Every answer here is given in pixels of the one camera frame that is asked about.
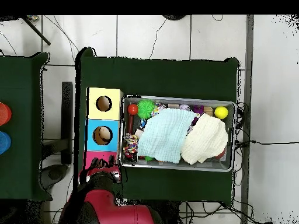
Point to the green cloth on side table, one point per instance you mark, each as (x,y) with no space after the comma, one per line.
(21,140)

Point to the grey metal rail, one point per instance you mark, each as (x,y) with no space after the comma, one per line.
(248,70)

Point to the light blue waffle cloth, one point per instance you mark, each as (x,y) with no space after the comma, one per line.
(163,135)

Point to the black flat panel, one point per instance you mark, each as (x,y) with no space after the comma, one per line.
(67,121)

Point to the black rod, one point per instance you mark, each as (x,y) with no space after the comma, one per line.
(37,32)

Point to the purple monster toy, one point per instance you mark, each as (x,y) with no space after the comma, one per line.
(198,109)

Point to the grey stand foot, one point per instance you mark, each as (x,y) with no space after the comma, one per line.
(55,173)

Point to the green spiky ball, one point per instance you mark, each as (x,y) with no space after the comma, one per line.
(145,109)

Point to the wooden box with three holes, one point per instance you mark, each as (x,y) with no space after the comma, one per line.
(102,115)

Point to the dark green tablecloth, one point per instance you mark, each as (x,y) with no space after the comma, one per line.
(158,77)

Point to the orange red ball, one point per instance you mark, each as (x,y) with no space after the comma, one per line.
(132,109)

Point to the white baseball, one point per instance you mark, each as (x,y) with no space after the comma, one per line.
(184,107)

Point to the yellow ball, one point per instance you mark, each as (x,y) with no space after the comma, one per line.
(221,112)

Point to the red round disc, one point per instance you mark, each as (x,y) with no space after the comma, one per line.
(4,114)

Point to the blue round disc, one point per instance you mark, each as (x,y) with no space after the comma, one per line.
(4,142)

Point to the clear mesh bin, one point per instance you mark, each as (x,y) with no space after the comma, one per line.
(177,166)

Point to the black round object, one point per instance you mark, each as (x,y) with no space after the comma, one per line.
(174,17)

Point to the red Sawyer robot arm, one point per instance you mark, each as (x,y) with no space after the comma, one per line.
(112,210)

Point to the cream waffle cloth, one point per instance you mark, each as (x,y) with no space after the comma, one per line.
(205,140)

